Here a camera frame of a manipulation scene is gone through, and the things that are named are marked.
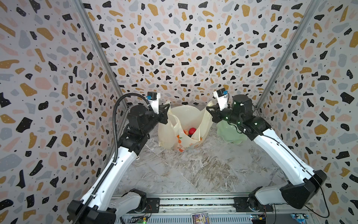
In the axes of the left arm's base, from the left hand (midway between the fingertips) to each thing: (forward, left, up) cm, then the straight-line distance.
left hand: (170, 104), depth 66 cm
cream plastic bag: (+9, -8, -30) cm, 32 cm away
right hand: (+1, -19, -3) cm, 19 cm away
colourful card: (-41, -15, -39) cm, 58 cm away
